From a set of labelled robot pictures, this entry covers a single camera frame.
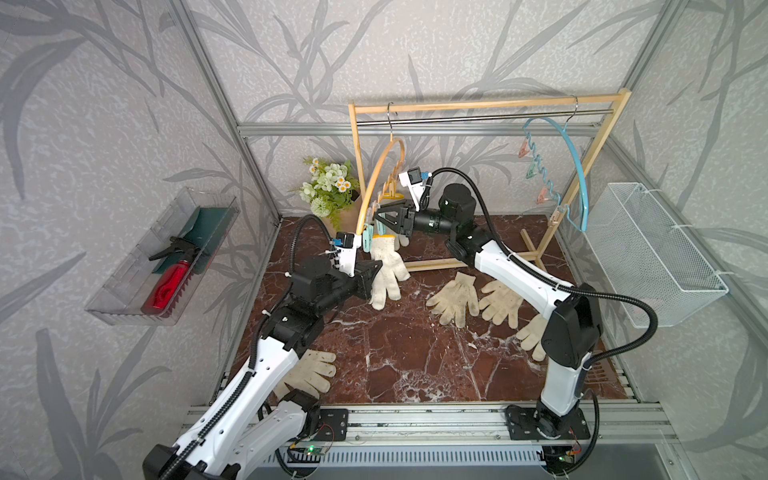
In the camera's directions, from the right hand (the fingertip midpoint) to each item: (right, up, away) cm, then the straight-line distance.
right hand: (375, 211), depth 68 cm
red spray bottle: (-41, -16, -9) cm, 45 cm away
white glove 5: (-19, -44, +14) cm, 50 cm away
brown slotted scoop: (+61, -45, +12) cm, 77 cm away
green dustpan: (-43, -7, +2) cm, 44 cm away
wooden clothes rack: (+53, -11, +38) cm, 67 cm away
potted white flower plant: (-16, +8, +23) cm, 29 cm away
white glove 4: (+22, -26, +28) cm, 44 cm away
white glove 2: (+5, -7, +26) cm, 27 cm away
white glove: (+2, +5, +12) cm, 13 cm away
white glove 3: (+4, -14, +3) cm, 15 cm away
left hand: (+1, -13, +1) cm, 13 cm away
